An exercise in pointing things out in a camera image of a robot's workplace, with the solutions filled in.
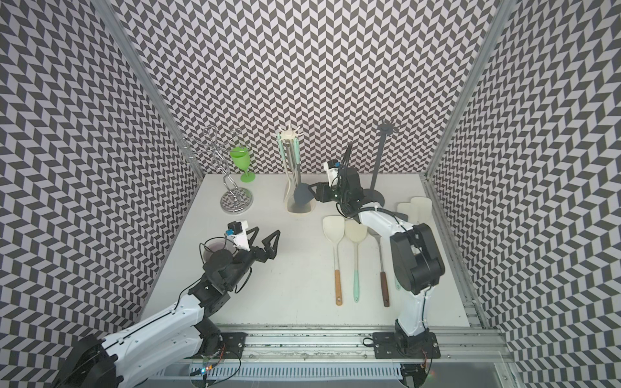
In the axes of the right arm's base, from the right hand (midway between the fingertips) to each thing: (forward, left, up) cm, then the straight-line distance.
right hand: (313, 189), depth 89 cm
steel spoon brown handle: (-30, -25, -17) cm, 42 cm away
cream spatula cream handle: (+4, +9, +9) cm, 14 cm away
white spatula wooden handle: (+1, -40, -14) cm, 43 cm away
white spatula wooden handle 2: (+3, -47, -17) cm, 50 cm away
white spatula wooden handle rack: (-8, -8, -15) cm, 19 cm away
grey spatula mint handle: (-40, -20, +14) cm, 47 cm away
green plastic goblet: (+19, +31, 0) cm, 37 cm away
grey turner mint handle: (+1, +4, -3) cm, 5 cm away
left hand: (-19, +14, +1) cm, 23 cm away
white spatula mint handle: (-9, -17, -16) cm, 25 cm away
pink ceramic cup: (-15, +38, -14) cm, 43 cm away
